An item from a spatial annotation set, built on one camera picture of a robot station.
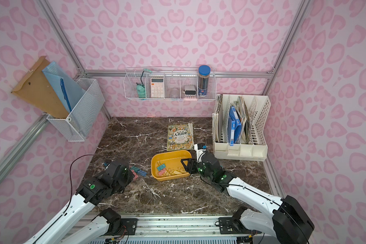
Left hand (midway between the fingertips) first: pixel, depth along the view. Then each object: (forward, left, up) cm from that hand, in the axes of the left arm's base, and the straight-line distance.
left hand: (134, 170), depth 77 cm
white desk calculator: (+48, -8, +15) cm, 51 cm away
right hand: (+4, -24, +2) cm, 25 cm away
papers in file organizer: (+34, -59, +10) cm, 69 cm away
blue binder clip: (+5, +1, -14) cm, 15 cm away
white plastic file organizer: (+43, -74, +4) cm, 86 cm away
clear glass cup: (+44, -19, +14) cm, 50 cm away
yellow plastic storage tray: (+10, -14, -14) cm, 22 cm away
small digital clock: (+40, -28, +18) cm, 52 cm away
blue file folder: (+23, -53, +7) cm, 59 cm away
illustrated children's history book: (+31, -22, -14) cm, 41 cm away
